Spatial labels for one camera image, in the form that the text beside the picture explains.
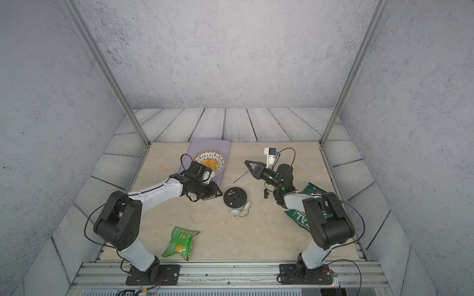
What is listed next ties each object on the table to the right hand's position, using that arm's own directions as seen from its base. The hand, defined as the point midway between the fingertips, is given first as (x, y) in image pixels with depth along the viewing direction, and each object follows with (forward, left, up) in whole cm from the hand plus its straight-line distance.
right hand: (245, 163), depth 82 cm
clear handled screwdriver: (-3, +1, -4) cm, 5 cm away
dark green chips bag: (-15, -25, -21) cm, 36 cm away
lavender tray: (+33, +31, -22) cm, 50 cm away
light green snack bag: (-28, +27, -18) cm, 43 cm away
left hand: (-7, +11, -14) cm, 19 cm away
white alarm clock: (-8, +5, -17) cm, 20 cm away
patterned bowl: (+22, +21, -19) cm, 36 cm away
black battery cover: (-2, -10, -22) cm, 25 cm away
